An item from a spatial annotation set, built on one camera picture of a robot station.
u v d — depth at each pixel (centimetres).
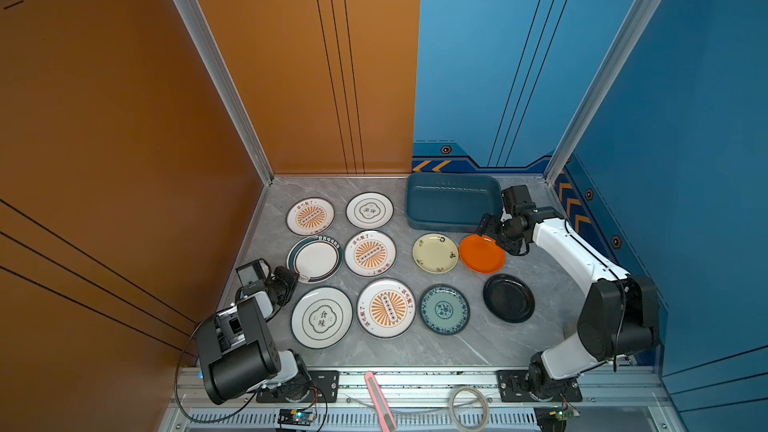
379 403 71
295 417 71
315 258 97
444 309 86
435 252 99
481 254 96
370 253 97
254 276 71
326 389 73
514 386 72
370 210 109
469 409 71
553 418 70
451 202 114
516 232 64
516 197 70
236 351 45
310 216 108
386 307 86
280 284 80
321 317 85
